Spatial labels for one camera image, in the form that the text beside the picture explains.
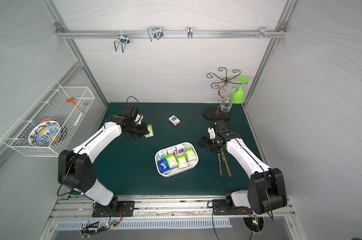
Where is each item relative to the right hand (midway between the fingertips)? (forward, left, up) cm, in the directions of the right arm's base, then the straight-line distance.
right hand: (204, 145), depth 85 cm
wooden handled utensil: (-5, -14, -11) cm, 18 cm away
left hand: (+4, +32, +5) cm, 33 cm away
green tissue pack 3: (-8, +12, -4) cm, 15 cm away
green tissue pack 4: (-4, +8, -4) cm, 10 cm away
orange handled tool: (+12, +73, +22) cm, 77 cm away
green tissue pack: (+8, +32, +5) cm, 34 cm away
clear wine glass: (+25, -14, +10) cm, 30 cm away
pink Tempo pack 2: (-2, +19, -4) cm, 19 cm away
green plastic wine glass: (+30, -22, +13) cm, 39 cm away
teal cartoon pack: (-5, +24, -3) cm, 25 cm away
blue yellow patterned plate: (-11, +69, +26) cm, 75 cm away
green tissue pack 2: (-8, +18, -4) cm, 21 cm away
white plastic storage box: (-7, +16, -5) cm, 18 cm away
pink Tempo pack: (+24, +20, -7) cm, 32 cm away
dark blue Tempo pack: (-11, +23, -4) cm, 26 cm away
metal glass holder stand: (+35, -13, -9) cm, 38 cm away
